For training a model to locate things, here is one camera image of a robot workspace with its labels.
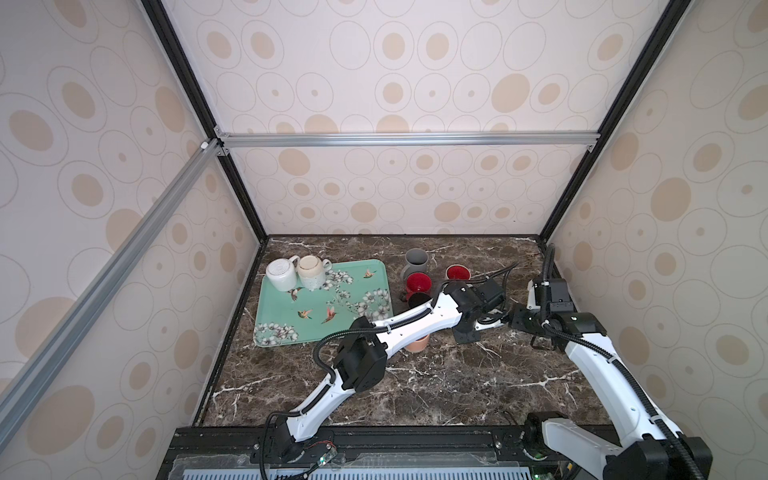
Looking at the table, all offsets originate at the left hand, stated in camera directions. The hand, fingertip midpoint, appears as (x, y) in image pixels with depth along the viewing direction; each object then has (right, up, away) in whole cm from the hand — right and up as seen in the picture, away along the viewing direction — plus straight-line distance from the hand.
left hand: (474, 328), depth 82 cm
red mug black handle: (-14, +11, +19) cm, 26 cm away
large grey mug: (-14, +19, +20) cm, 31 cm away
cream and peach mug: (-15, -6, +3) cm, 16 cm away
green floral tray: (-35, +8, +22) cm, 42 cm away
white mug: (0, +15, +19) cm, 24 cm away
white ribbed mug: (-59, +15, +16) cm, 63 cm away
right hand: (+12, +4, 0) cm, 13 cm away
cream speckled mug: (-49, +15, +17) cm, 54 cm away
